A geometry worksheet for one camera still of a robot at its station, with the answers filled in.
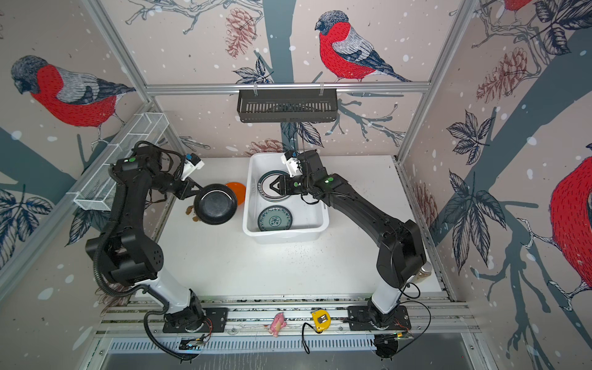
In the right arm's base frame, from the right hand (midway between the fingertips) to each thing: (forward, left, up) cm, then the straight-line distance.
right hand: (271, 188), depth 79 cm
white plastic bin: (+2, -13, -25) cm, 28 cm away
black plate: (-4, +21, -5) cm, 22 cm away
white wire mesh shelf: (-9, +52, +10) cm, 54 cm away
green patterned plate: (+2, +3, -23) cm, 24 cm away
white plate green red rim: (+14, +8, -20) cm, 26 cm away
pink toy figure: (-37, -4, -23) cm, 44 cm away
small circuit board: (-43, +23, -25) cm, 55 cm away
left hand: (-1, +27, 0) cm, 27 cm away
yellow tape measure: (-35, -18, -23) cm, 46 cm away
